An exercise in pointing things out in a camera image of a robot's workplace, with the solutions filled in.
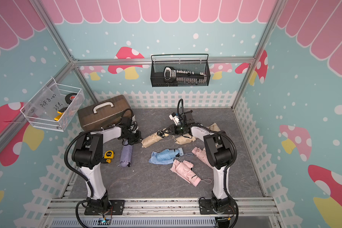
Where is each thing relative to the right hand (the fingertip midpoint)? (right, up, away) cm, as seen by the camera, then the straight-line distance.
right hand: (166, 131), depth 93 cm
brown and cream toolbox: (-37, +12, -5) cm, 39 cm away
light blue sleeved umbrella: (0, -16, -4) cm, 16 cm away
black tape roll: (-53, +20, -14) cm, 59 cm away
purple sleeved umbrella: (-25, -15, -3) cm, 29 cm away
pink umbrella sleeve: (+23, -14, -4) cm, 27 cm away
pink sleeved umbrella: (+12, -22, -10) cm, 27 cm away
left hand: (-16, -8, +6) cm, 19 cm away
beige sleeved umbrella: (+11, -6, +3) cm, 13 cm away
